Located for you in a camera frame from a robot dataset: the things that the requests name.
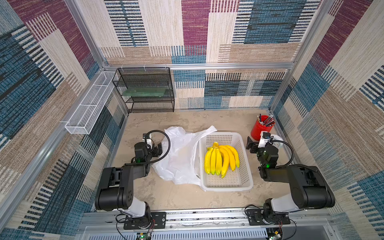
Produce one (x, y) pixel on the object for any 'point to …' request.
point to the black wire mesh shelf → (146, 77)
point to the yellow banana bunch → (218, 158)
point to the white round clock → (279, 144)
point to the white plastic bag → (179, 165)
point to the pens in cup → (268, 122)
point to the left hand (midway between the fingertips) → (153, 143)
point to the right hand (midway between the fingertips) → (257, 139)
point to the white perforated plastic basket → (240, 179)
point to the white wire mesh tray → (87, 113)
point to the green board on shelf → (146, 92)
